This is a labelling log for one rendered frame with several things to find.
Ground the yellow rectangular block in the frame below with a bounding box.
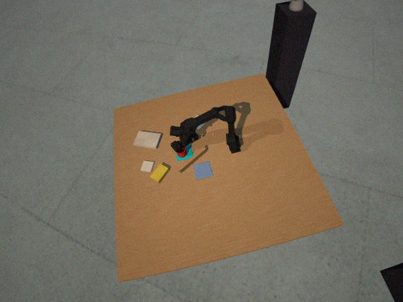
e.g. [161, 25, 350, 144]
[151, 164, 169, 183]

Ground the beige flat rectangular block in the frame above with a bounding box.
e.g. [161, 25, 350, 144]
[133, 131, 162, 149]

